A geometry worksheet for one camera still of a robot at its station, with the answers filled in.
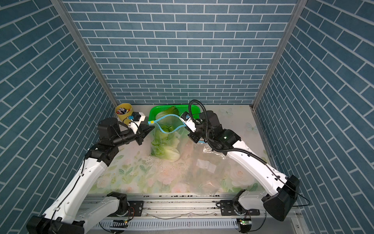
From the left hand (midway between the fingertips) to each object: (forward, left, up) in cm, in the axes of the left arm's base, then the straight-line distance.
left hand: (156, 127), depth 69 cm
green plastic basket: (+34, -9, -22) cm, 42 cm away
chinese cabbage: (+30, -3, -20) cm, 36 cm away
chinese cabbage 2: (+1, -3, -11) cm, 11 cm away
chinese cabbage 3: (-2, -4, -21) cm, 21 cm away
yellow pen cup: (+29, +32, -20) cm, 48 cm away
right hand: (+2, -16, -1) cm, 16 cm away
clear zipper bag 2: (-10, -27, -30) cm, 42 cm away
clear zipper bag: (0, -12, -1) cm, 12 cm away
